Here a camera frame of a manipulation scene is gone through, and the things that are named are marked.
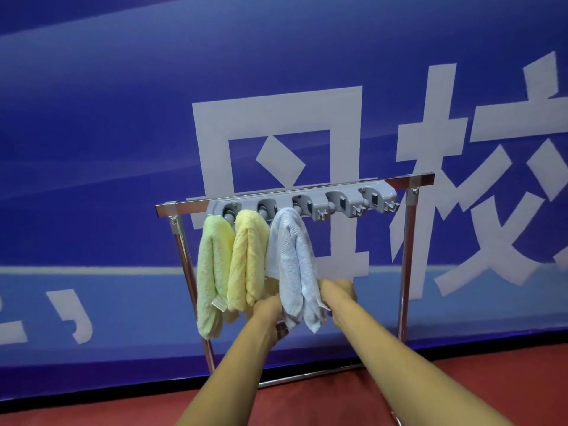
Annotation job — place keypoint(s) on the person's right hand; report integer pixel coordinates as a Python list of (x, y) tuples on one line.
[(339, 297)]

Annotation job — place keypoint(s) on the grey plastic hook rail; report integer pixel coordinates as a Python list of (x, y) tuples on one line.
[(346, 201)]

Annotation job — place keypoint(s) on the person's left hand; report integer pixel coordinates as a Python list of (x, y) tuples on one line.
[(270, 317)]

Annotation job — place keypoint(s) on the light blue towel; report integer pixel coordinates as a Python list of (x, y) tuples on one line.
[(288, 252)]

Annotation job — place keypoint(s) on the person's right forearm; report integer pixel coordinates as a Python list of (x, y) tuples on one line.
[(408, 377)]

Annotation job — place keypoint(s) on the yellow towel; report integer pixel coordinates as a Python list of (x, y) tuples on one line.
[(248, 257)]

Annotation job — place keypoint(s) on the light green towel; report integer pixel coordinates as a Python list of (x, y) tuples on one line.
[(213, 270)]

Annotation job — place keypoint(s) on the blue printed banner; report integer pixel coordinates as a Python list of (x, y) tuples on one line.
[(88, 128)]

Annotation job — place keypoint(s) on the chrome metal rack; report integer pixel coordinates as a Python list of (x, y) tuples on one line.
[(182, 208)]

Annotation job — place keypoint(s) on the person's left forearm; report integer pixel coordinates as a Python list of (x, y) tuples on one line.
[(230, 381)]

